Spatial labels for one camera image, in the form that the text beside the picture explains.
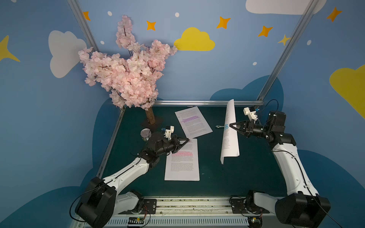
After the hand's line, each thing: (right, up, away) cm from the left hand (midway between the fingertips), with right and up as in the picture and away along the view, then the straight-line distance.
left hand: (190, 138), depth 75 cm
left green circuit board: (-28, -43, -2) cm, 52 cm away
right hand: (+21, +7, -6) cm, 23 cm away
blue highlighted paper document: (+18, -2, -10) cm, 21 cm away
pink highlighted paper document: (-4, -19, +14) cm, 24 cm away
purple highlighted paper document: (+4, +8, +38) cm, 39 cm away
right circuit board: (+34, -44, -2) cm, 56 cm away
